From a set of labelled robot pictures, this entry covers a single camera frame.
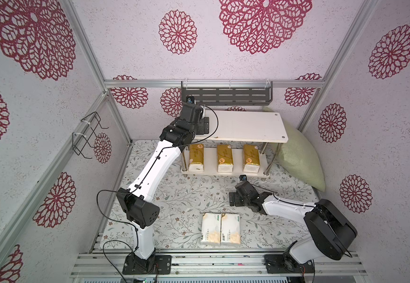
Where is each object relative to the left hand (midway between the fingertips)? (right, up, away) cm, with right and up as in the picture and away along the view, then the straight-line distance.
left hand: (194, 121), depth 77 cm
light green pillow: (+48, -16, +4) cm, 50 cm away
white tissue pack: (+7, -48, +1) cm, 48 cm away
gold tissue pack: (+29, -16, +16) cm, 37 cm away
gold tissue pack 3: (0, -16, +18) cm, 24 cm away
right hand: (+21, -35, +14) cm, 43 cm away
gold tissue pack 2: (+15, -16, +15) cm, 27 cm away
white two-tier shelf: (+20, -1, +3) cm, 21 cm away
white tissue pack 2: (+16, -48, +1) cm, 50 cm away
